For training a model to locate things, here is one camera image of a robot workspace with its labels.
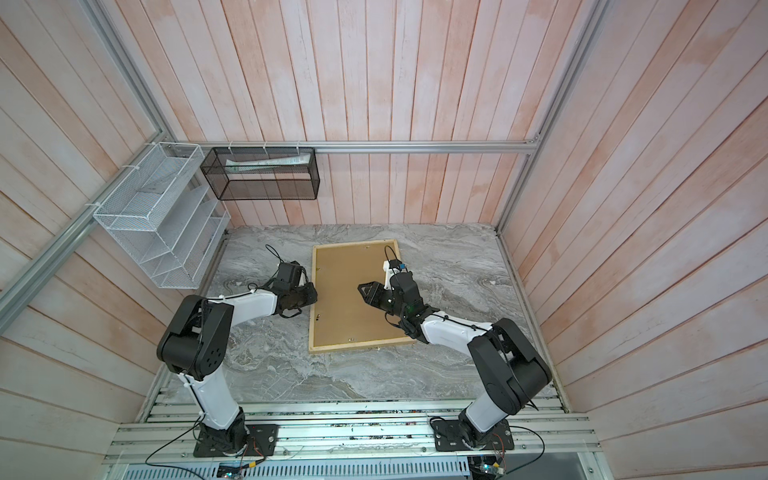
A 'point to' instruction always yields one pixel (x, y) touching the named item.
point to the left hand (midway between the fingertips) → (316, 297)
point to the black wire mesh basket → (262, 173)
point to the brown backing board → (341, 314)
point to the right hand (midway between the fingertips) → (359, 288)
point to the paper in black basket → (246, 165)
